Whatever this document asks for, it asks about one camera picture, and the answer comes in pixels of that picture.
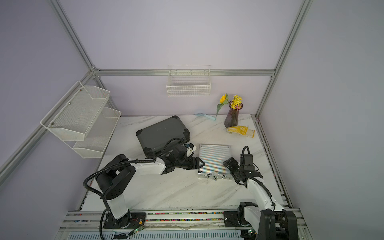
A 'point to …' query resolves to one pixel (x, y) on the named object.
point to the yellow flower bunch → (236, 101)
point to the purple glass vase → (231, 119)
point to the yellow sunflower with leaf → (223, 100)
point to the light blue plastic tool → (206, 115)
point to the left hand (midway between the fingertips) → (201, 165)
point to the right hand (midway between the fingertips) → (228, 168)
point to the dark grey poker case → (154, 138)
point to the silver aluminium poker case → (213, 156)
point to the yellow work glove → (241, 129)
